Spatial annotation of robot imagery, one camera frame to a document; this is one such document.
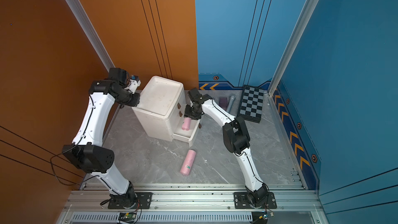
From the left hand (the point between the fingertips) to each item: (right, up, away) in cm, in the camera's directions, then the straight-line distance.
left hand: (138, 99), depth 81 cm
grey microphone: (+56, +2, +31) cm, 64 cm away
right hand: (+24, -10, +14) cm, 30 cm away
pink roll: (+25, -14, +9) cm, 30 cm away
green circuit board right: (+63, -54, -12) cm, 84 cm away
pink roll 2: (+26, -34, 0) cm, 43 cm away
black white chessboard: (+68, -2, +27) cm, 73 cm away
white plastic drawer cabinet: (+13, -6, -2) cm, 14 cm away
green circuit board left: (-1, -56, -10) cm, 56 cm away
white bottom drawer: (+25, -21, +9) cm, 34 cm away
